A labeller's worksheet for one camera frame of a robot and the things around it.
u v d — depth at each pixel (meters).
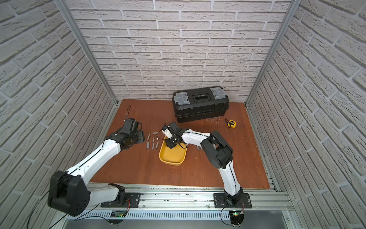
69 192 0.40
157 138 0.97
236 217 0.70
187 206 0.74
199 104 0.98
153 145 0.94
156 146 0.93
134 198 0.73
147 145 0.94
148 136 0.97
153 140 0.97
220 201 0.74
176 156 0.88
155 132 1.01
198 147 0.92
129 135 0.65
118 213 0.71
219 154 0.54
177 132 0.76
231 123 1.03
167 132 0.87
